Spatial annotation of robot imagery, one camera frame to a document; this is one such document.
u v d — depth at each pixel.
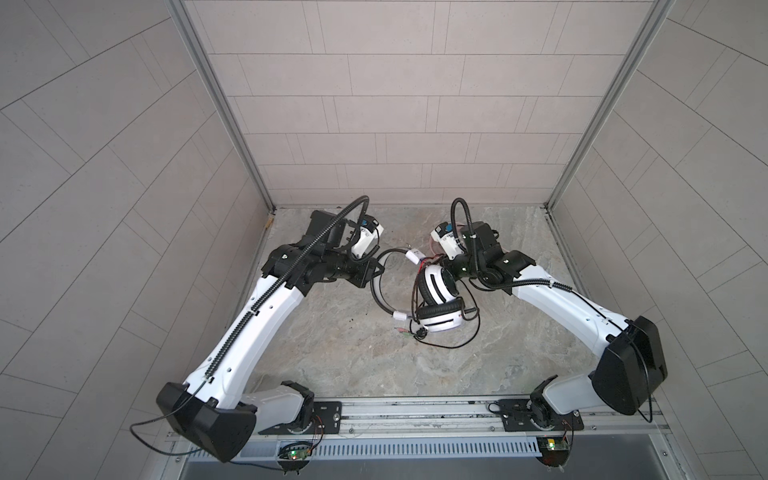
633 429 0.70
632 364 0.41
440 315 0.56
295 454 0.65
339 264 0.56
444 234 0.70
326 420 0.71
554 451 0.68
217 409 0.36
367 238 0.61
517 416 0.71
